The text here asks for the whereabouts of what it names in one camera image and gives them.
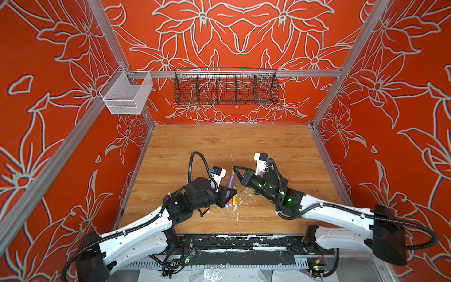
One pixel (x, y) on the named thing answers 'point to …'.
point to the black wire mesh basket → (225, 86)
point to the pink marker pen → (230, 202)
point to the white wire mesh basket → (125, 91)
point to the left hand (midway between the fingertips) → (236, 190)
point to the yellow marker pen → (234, 200)
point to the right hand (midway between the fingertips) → (229, 170)
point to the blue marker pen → (227, 204)
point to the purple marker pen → (231, 184)
